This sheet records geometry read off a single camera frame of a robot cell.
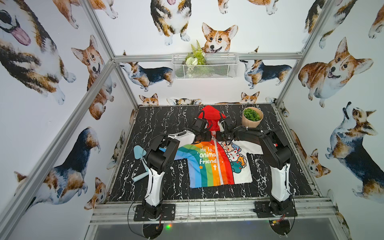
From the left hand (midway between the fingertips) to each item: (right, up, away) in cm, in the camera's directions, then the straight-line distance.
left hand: (212, 134), depth 100 cm
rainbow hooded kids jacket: (+5, -15, -10) cm, 19 cm away
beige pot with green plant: (+25, +11, -2) cm, 28 cm away
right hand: (+2, -2, +1) cm, 3 cm away
